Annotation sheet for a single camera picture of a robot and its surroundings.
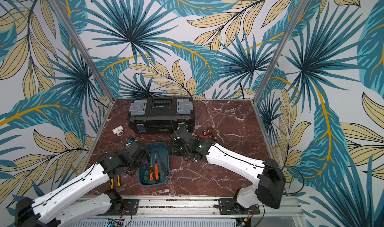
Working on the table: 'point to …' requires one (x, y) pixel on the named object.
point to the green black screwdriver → (146, 172)
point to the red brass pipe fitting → (207, 132)
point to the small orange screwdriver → (152, 173)
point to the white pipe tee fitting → (118, 130)
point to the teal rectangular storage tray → (163, 149)
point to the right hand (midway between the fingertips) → (171, 148)
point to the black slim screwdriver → (165, 172)
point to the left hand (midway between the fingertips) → (145, 160)
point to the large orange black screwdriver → (157, 176)
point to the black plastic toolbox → (160, 115)
